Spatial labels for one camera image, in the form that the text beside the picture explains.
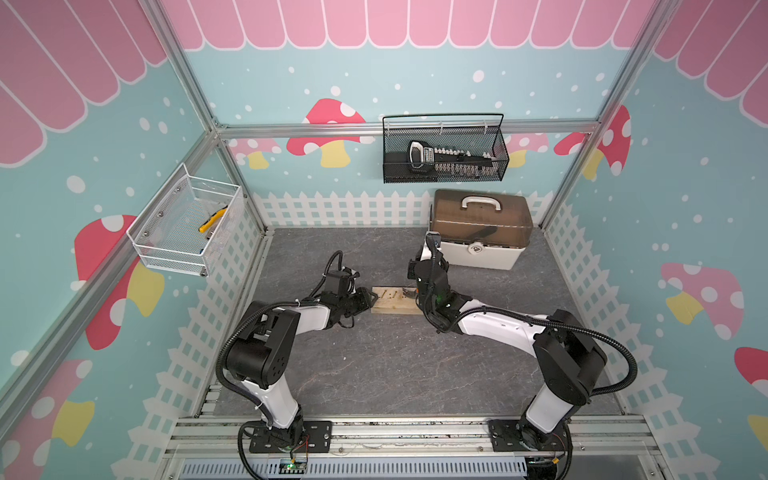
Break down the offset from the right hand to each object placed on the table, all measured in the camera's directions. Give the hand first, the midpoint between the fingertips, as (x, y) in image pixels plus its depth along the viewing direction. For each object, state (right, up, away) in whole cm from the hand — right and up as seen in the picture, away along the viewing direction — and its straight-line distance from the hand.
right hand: (422, 248), depth 84 cm
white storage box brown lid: (+20, +6, +10) cm, 23 cm away
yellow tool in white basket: (-54, +8, -8) cm, 55 cm away
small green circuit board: (-33, -53, -13) cm, 64 cm away
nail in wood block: (-8, -14, +11) cm, 20 cm away
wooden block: (-8, -16, +12) cm, 22 cm away
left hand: (-14, -17, +12) cm, 25 cm away
